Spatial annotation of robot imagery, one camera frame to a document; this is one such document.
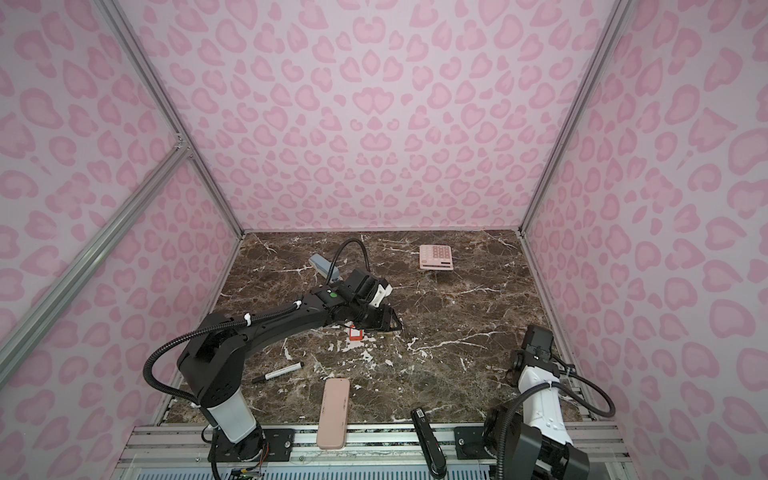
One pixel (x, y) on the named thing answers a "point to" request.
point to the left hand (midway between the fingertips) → (400, 323)
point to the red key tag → (355, 334)
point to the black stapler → (430, 441)
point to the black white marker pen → (278, 372)
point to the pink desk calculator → (436, 257)
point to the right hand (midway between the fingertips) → (519, 361)
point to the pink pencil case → (333, 419)
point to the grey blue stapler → (324, 266)
